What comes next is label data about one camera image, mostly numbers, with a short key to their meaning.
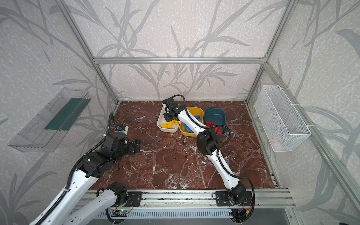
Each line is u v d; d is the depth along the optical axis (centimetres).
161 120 105
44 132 64
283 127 61
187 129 99
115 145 53
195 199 75
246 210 71
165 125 102
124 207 72
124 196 66
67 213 41
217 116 111
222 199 72
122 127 63
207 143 64
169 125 102
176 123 102
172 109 78
